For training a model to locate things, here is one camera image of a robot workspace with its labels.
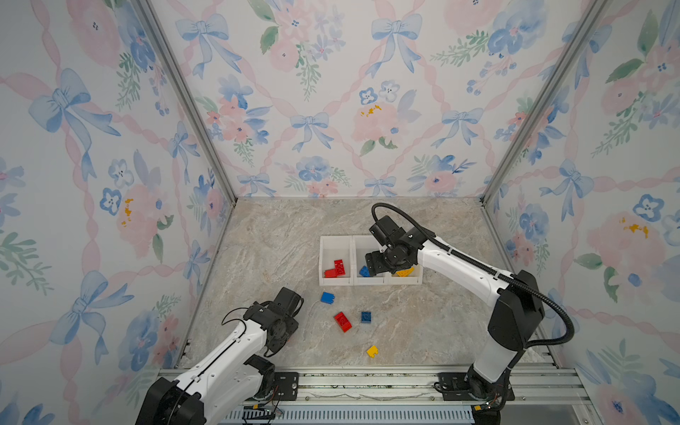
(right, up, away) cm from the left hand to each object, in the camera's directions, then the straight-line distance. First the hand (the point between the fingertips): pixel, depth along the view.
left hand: (292, 328), depth 84 cm
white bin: (+13, +24, +19) cm, 34 cm away
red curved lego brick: (+16, +2, +1) cm, 16 cm away
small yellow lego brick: (+25, -5, -4) cm, 26 cm away
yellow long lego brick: (+39, +16, +11) cm, 43 cm away
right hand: (+28, +20, +1) cm, 35 cm away
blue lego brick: (+11, +8, +7) cm, 15 cm away
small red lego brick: (+12, +16, +11) cm, 22 cm away
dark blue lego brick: (+24, +3, +1) cm, 24 cm away
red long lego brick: (+15, +18, +13) cm, 26 cm away
